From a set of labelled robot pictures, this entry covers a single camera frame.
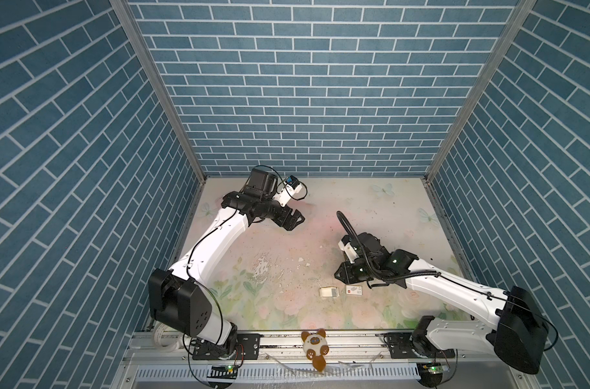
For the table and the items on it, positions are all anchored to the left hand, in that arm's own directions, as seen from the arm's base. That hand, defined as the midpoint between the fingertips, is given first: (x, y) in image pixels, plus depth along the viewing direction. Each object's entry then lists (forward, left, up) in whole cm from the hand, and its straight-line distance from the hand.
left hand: (294, 211), depth 79 cm
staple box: (-19, -20, -21) cm, 35 cm away
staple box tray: (-19, -13, -24) cm, 33 cm away
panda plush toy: (-36, -7, -19) cm, 42 cm away
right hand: (-17, -13, -12) cm, 24 cm away
